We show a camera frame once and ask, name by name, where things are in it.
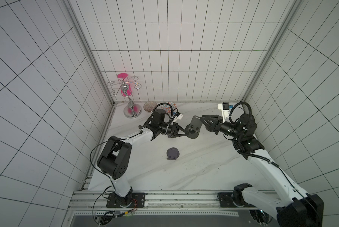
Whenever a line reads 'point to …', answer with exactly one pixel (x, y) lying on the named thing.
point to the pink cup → (126, 89)
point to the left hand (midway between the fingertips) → (185, 135)
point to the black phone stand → (192, 130)
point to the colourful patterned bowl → (167, 108)
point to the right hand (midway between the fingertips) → (202, 116)
